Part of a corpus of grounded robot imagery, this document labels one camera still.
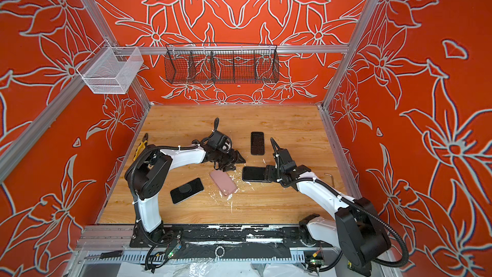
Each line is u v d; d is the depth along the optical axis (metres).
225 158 0.83
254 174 0.91
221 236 0.74
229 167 0.87
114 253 0.70
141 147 0.99
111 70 0.92
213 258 0.70
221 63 1.00
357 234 0.40
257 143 1.05
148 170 0.54
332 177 0.89
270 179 0.76
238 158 0.85
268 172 0.77
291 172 0.63
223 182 0.88
